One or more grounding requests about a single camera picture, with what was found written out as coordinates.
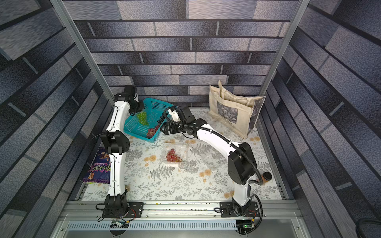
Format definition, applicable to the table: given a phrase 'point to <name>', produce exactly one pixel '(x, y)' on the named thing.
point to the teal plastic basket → (154, 110)
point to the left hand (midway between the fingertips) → (143, 106)
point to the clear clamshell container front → (182, 150)
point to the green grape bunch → (142, 118)
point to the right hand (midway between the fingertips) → (166, 127)
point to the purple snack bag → (99, 170)
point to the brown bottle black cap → (266, 176)
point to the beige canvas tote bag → (237, 113)
